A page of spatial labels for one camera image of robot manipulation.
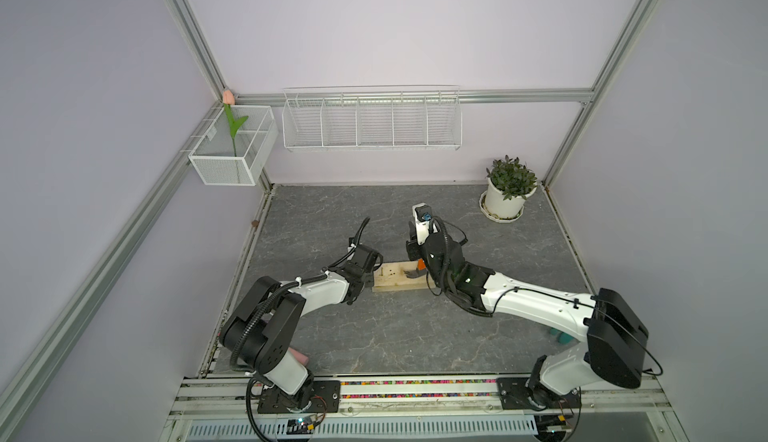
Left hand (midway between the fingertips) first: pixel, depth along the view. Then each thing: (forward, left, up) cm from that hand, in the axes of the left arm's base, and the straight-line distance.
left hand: (361, 272), depth 94 cm
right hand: (+1, -16, +23) cm, 28 cm away
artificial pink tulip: (+39, +37, +30) cm, 62 cm away
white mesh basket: (+29, +34, +29) cm, 53 cm away
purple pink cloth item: (-23, +16, -1) cm, 28 cm away
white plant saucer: (+25, -47, -1) cm, 53 cm away
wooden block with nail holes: (-3, -10, +1) cm, 10 cm away
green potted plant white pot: (+21, -51, +14) cm, 57 cm away
